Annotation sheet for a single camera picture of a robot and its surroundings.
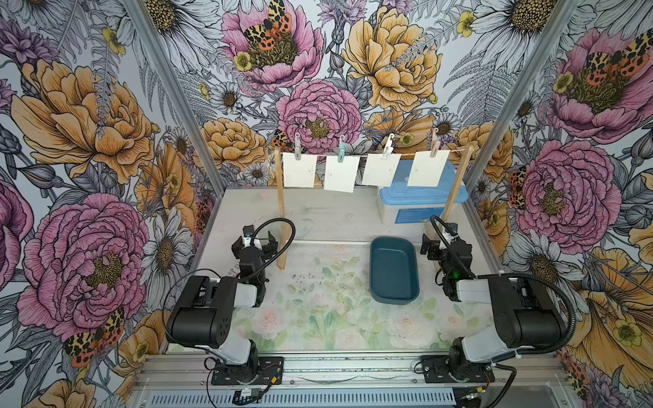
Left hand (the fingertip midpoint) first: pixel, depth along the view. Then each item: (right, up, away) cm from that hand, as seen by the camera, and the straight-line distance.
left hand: (257, 240), depth 93 cm
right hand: (+65, 0, +2) cm, 65 cm away
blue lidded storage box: (+58, +13, +2) cm, 60 cm away
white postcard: (+30, +21, -17) cm, 40 cm away
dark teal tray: (+49, -14, +2) cm, 51 cm away
